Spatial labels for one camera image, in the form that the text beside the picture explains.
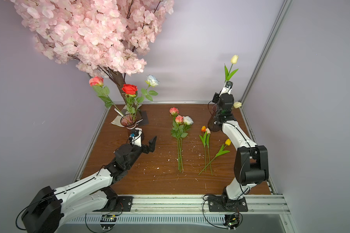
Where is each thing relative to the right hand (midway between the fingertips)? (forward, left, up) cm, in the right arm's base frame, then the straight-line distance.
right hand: (225, 86), depth 81 cm
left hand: (-24, +42, -14) cm, 50 cm away
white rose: (-2, +21, -30) cm, 37 cm away
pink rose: (+7, +31, -30) cm, 44 cm away
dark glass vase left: (-13, +58, -17) cm, 62 cm away
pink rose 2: (-1, +27, -29) cm, 40 cm away
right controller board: (-60, -1, -36) cm, 70 cm away
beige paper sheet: (0, +76, -34) cm, 83 cm away
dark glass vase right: (-25, +9, -1) cm, 27 cm away
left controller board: (-62, +61, -37) cm, 95 cm away
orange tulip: (-16, +10, -34) cm, 39 cm away
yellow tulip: (-18, -6, -33) cm, 38 cm away
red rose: (-8, +53, -3) cm, 54 cm away
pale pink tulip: (-9, +6, -33) cm, 35 cm away
